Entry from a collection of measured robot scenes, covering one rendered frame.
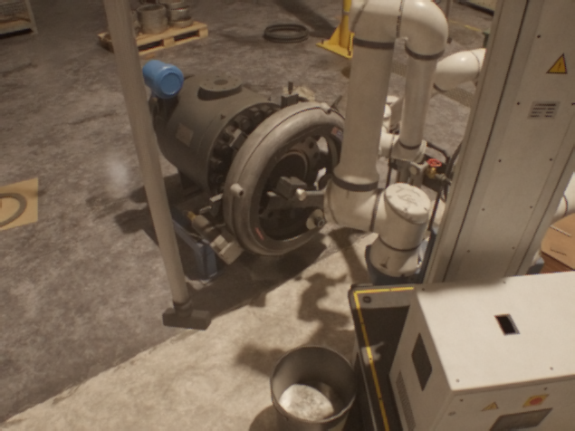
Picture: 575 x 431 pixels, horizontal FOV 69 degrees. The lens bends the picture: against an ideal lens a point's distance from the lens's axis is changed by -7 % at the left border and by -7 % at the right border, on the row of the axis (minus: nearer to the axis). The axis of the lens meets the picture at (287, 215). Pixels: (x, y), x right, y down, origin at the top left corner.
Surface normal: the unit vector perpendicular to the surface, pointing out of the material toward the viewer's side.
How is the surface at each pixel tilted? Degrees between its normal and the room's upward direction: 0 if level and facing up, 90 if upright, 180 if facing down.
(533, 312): 0
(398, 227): 90
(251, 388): 0
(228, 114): 24
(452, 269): 90
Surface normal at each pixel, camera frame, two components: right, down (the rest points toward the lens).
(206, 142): -0.63, -0.06
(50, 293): 0.00, -0.77
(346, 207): -0.35, 0.46
